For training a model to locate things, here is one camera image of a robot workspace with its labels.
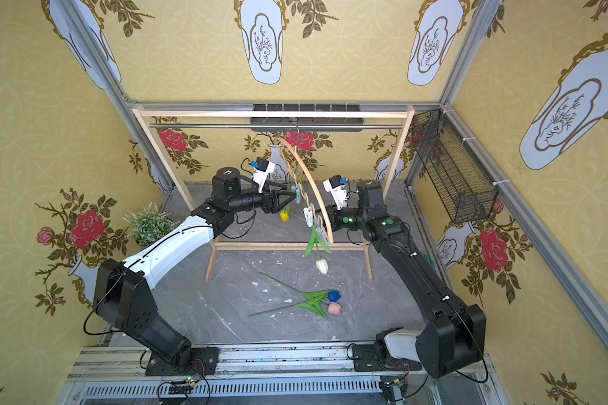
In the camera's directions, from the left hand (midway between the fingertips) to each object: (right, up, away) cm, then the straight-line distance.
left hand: (294, 192), depth 76 cm
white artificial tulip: (+8, -21, -3) cm, 23 cm away
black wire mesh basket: (+56, +1, +6) cm, 57 cm away
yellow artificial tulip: (-5, -7, +21) cm, 23 cm away
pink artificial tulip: (+7, -37, +8) cm, 38 cm away
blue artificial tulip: (+7, -35, +10) cm, 37 cm away
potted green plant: (-50, -10, +10) cm, 52 cm away
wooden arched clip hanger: (+5, -7, -6) cm, 10 cm away
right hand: (+5, -8, -3) cm, 9 cm away
